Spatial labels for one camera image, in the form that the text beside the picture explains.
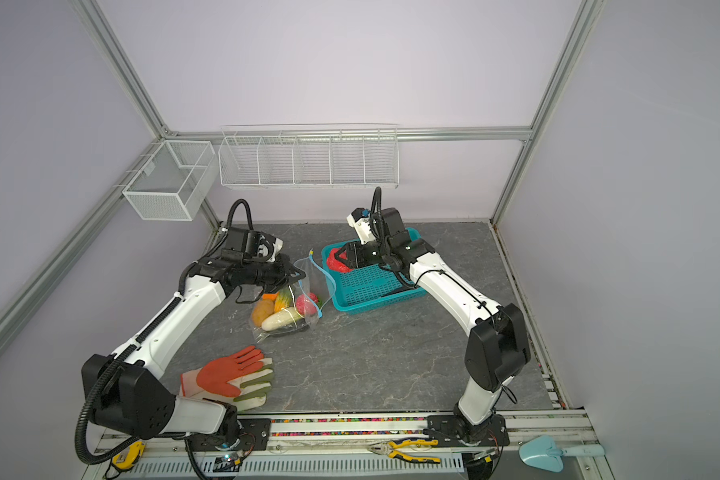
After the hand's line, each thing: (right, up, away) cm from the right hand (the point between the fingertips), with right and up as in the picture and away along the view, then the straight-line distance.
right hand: (341, 256), depth 80 cm
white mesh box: (-58, +24, +19) cm, 65 cm away
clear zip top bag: (-15, -16, +9) cm, 23 cm away
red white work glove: (-28, -34, +2) cm, 44 cm away
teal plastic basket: (+6, -11, +21) cm, 25 cm away
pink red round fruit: (-10, -13, +1) cm, 16 cm away
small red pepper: (-1, -2, -1) cm, 3 cm away
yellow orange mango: (-27, -17, +14) cm, 34 cm away
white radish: (-19, -19, +7) cm, 27 cm away
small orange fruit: (-17, -10, -7) cm, 21 cm away
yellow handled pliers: (+13, -46, -9) cm, 48 cm away
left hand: (-9, -5, -2) cm, 11 cm away
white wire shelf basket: (-13, +34, +22) cm, 43 cm away
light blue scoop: (+49, -46, -10) cm, 68 cm away
